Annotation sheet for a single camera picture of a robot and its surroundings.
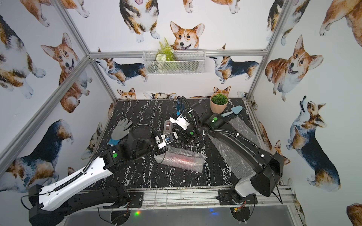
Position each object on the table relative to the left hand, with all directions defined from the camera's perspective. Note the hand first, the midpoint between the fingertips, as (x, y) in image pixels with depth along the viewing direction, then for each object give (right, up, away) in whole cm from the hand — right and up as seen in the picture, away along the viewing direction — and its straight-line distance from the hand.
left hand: (172, 133), depth 67 cm
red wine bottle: (+6, -19, +14) cm, 24 cm away
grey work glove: (-42, -4, +34) cm, 54 cm away
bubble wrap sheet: (+39, -23, +17) cm, 49 cm away
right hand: (+1, -2, +1) cm, 3 cm away
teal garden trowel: (+45, +12, +48) cm, 67 cm away
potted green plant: (+30, +17, +37) cm, 51 cm away
